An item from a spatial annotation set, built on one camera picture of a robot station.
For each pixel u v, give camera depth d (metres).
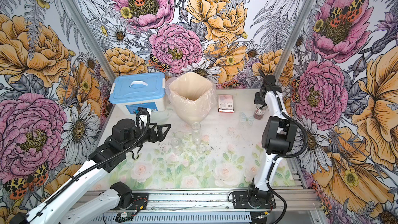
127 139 0.55
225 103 1.09
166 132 0.67
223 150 0.92
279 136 0.54
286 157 0.53
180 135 0.98
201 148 0.92
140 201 0.75
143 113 0.62
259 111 0.99
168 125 0.69
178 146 0.84
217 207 0.74
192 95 1.05
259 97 0.85
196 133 0.83
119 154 0.47
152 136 0.62
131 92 0.97
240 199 0.74
